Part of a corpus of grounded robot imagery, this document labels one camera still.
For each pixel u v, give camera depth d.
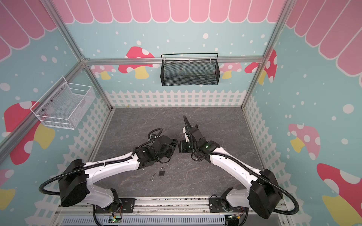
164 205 0.76
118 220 0.72
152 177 0.84
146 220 0.71
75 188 0.41
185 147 0.70
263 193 0.40
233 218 0.72
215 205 0.74
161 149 0.61
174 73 0.90
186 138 0.71
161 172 0.86
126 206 0.74
